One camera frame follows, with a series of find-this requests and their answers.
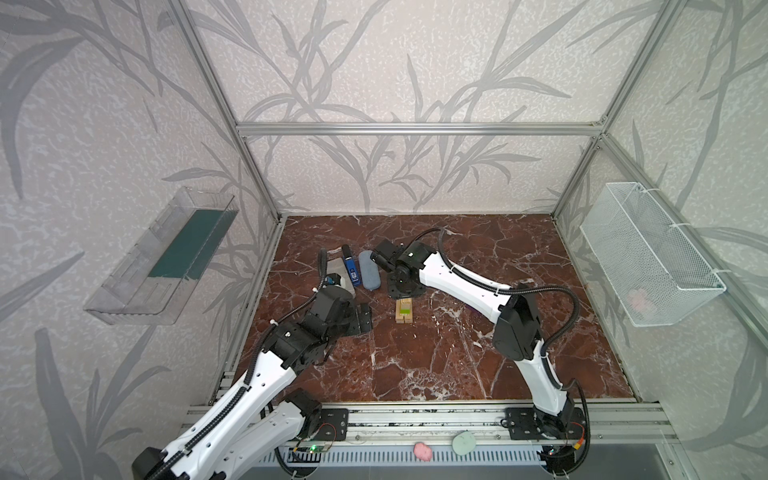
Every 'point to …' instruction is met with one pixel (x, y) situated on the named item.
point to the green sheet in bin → (193, 244)
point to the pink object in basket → (637, 299)
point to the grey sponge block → (338, 266)
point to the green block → (405, 309)
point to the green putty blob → (464, 442)
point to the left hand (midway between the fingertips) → (362, 305)
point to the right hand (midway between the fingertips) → (399, 283)
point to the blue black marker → (351, 265)
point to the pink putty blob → (422, 451)
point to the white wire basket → (657, 274)
